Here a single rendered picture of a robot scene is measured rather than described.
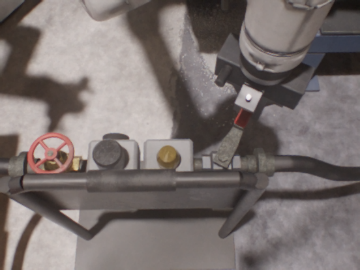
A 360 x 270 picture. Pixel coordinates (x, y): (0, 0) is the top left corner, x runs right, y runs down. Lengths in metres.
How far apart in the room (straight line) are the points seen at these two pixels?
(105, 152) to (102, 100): 0.63
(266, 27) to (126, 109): 0.82
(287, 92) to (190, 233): 0.61
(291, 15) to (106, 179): 0.31
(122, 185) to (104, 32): 0.90
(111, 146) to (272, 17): 0.32
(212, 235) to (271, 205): 0.19
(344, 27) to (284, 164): 0.53
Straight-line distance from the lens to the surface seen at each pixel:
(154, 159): 0.65
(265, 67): 0.50
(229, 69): 0.56
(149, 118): 1.19
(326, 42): 1.12
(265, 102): 0.63
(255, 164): 0.68
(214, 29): 1.35
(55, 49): 1.37
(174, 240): 1.08
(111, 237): 1.10
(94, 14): 0.43
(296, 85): 0.56
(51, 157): 0.64
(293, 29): 0.44
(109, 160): 0.61
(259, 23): 0.45
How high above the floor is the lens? 1.08
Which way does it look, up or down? 68 degrees down
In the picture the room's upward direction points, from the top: straight up
